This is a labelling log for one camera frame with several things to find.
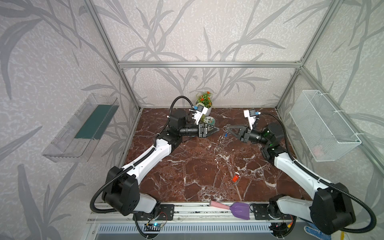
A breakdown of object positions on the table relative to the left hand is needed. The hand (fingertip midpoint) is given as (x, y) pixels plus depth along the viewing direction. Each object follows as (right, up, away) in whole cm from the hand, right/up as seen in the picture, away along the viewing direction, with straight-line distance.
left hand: (218, 127), depth 68 cm
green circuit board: (-30, -47, +3) cm, 56 cm away
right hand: (+5, +1, +1) cm, 5 cm away
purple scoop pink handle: (+12, -42, +6) cm, 44 cm away
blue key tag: (+4, -3, 0) cm, 5 cm away
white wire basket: (+45, -3, -6) cm, 45 cm away
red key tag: (+12, -30, +17) cm, 37 cm away
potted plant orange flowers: (-5, +18, +38) cm, 43 cm away
